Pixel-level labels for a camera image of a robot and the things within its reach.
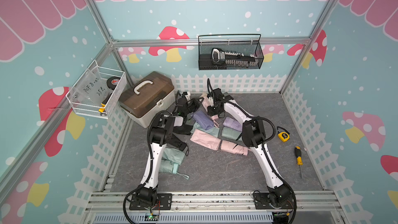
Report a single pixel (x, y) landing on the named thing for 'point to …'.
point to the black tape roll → (112, 81)
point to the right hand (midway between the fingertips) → (210, 111)
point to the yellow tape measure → (283, 134)
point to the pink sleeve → (205, 139)
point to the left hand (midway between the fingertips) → (204, 99)
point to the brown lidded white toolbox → (145, 100)
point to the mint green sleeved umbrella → (232, 134)
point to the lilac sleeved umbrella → (232, 123)
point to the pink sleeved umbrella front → (231, 146)
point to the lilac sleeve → (203, 118)
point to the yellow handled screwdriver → (299, 160)
